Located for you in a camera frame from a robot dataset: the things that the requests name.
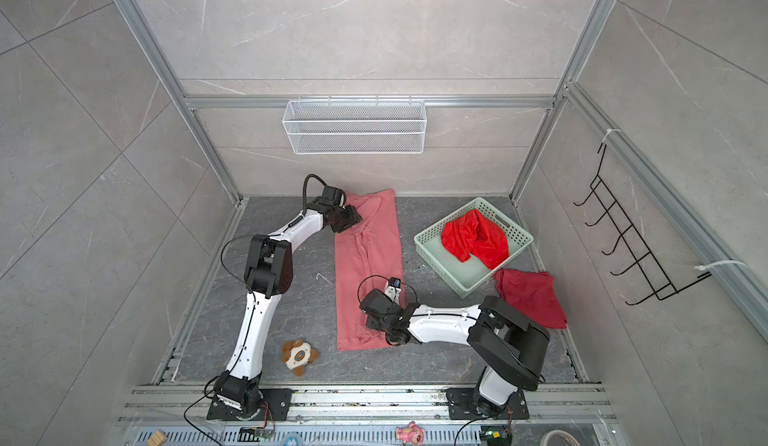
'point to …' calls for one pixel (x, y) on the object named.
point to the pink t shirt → (367, 255)
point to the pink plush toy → (410, 433)
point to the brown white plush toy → (296, 354)
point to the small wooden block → (157, 438)
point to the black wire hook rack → (659, 281)
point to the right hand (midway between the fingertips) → (373, 315)
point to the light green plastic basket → (464, 278)
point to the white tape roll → (546, 437)
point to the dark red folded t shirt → (533, 295)
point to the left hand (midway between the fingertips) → (359, 213)
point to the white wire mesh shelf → (356, 127)
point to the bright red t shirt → (472, 234)
